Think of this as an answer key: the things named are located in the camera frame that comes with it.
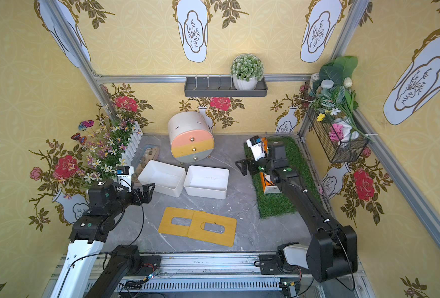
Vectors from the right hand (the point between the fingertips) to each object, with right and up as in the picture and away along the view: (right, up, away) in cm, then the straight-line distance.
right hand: (256, 154), depth 83 cm
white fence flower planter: (-72, +4, +8) cm, 72 cm away
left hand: (-49, -11, -8) cm, 51 cm away
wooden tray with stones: (-58, +1, +27) cm, 64 cm away
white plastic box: (-44, -13, +16) cm, 49 cm away
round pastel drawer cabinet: (-30, +9, +9) cm, 33 cm away
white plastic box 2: (-23, -15, +17) cm, 32 cm away
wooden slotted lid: (-40, -33, +2) cm, 52 cm away
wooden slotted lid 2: (-26, -34, 0) cm, 43 cm away
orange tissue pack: (+7, -15, +5) cm, 18 cm away
